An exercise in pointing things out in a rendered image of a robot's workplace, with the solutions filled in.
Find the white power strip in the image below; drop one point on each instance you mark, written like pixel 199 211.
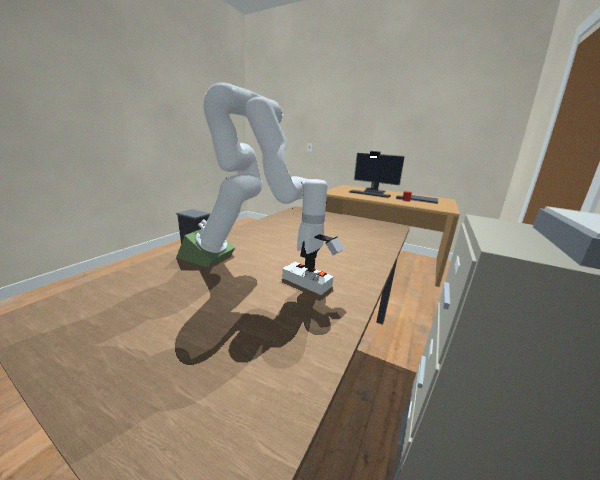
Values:
pixel 314 280

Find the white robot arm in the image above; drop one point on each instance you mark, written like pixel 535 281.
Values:
pixel 264 116

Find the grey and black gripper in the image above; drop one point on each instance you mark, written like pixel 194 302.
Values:
pixel 307 244

